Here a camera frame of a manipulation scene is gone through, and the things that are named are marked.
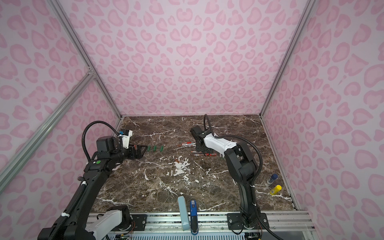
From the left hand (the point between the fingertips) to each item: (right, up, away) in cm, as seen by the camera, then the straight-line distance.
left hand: (139, 143), depth 79 cm
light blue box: (+24, -33, -6) cm, 41 cm away
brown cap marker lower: (+21, -15, +14) cm, 29 cm away
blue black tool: (+29, -34, -6) cm, 45 cm away
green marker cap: (+2, -5, +22) cm, 23 cm away
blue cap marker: (+71, -18, +1) cm, 74 cm away
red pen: (+23, -2, +24) cm, 34 cm away
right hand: (+35, -5, +18) cm, 39 cm away
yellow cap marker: (+71, -23, -3) cm, 74 cm away
